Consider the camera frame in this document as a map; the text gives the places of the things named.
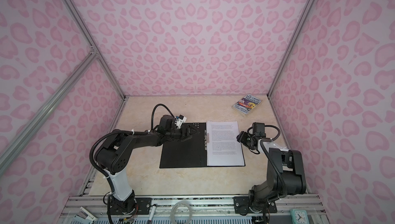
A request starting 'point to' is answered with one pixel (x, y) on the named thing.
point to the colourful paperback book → (247, 105)
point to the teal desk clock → (299, 216)
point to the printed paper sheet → (224, 148)
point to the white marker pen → (153, 211)
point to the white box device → (84, 217)
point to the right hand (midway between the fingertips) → (241, 137)
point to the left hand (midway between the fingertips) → (196, 132)
